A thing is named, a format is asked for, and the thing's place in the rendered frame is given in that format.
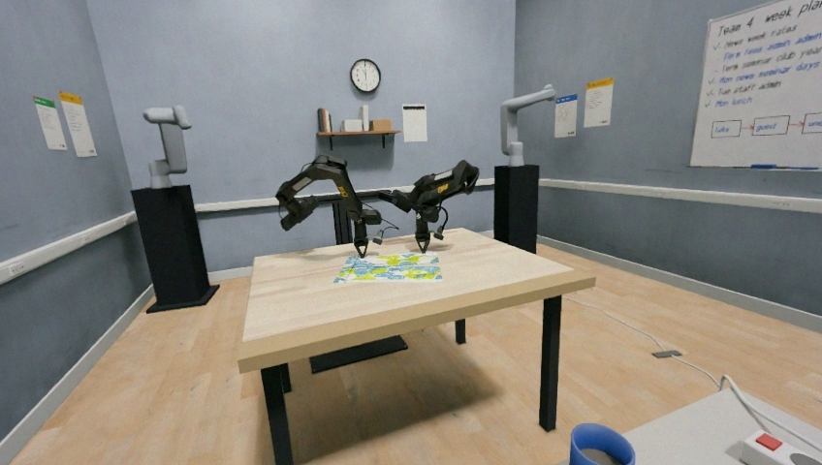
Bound light wood table edge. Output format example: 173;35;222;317
237;270;596;374

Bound white floral patterned shorts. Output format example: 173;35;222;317
333;251;443;283

